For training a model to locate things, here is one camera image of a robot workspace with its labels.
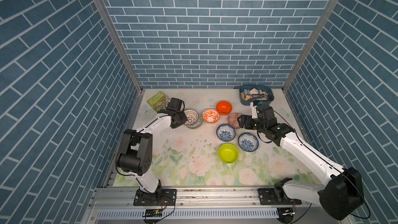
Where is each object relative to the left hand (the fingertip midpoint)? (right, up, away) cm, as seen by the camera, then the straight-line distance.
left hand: (187, 119), depth 94 cm
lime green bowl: (+24, -19, -6) cm, 32 cm away
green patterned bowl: (+6, -3, +4) cm, 8 cm away
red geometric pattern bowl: (+29, -1, +5) cm, 29 cm away
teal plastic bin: (+55, +22, +25) cm, 64 cm away
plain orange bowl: (+24, +7, +12) cm, 27 cm away
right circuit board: (+48, -41, -24) cm, 68 cm away
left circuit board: (-13, -41, -22) cm, 49 cm away
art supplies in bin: (+48, +16, +21) cm, 55 cm away
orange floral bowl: (+15, +1, +8) cm, 17 cm away
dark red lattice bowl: (+3, +1, +3) cm, 4 cm away
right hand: (+32, +1, -11) cm, 34 cm away
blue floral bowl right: (+37, -13, -3) cm, 39 cm away
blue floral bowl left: (+23, -9, +1) cm, 25 cm away
